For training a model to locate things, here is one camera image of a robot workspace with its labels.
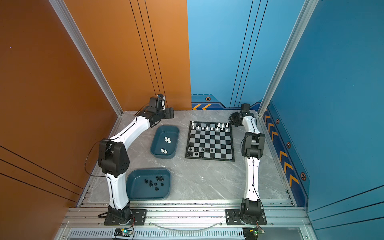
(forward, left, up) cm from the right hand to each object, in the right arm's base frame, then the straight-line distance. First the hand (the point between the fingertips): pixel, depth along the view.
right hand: (227, 118), depth 115 cm
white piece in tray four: (-29, +44, 0) cm, 53 cm away
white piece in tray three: (-29, +46, +1) cm, 54 cm away
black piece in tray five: (-53, +46, 0) cm, 70 cm away
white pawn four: (-11, +16, +2) cm, 20 cm away
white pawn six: (-12, +9, +2) cm, 15 cm away
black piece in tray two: (-50, +50, 0) cm, 70 cm away
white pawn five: (-12, +13, +2) cm, 17 cm away
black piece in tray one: (-48, +53, 0) cm, 72 cm away
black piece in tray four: (-50, +43, -1) cm, 66 cm away
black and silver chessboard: (-21, +15, 0) cm, 26 cm away
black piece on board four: (-31, +24, +1) cm, 40 cm away
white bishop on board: (-8, +8, +1) cm, 11 cm away
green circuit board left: (-72, +59, -3) cm, 93 cm away
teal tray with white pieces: (-21, +46, -1) cm, 51 cm away
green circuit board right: (-72, -3, -4) cm, 72 cm away
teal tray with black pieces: (-50, +51, -1) cm, 71 cm away
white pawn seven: (-12, +6, +2) cm, 14 cm away
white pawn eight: (-13, +2, +1) cm, 13 cm away
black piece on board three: (-29, +14, 0) cm, 32 cm away
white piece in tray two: (-22, +43, +1) cm, 48 cm away
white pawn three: (-11, +19, +2) cm, 23 cm away
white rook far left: (-7, +27, +3) cm, 28 cm away
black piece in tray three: (-47, +46, 0) cm, 66 cm away
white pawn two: (-10, +23, +1) cm, 25 cm away
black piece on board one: (-28, +28, +1) cm, 40 cm away
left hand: (-9, +41, +19) cm, 46 cm away
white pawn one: (-10, +27, +1) cm, 28 cm away
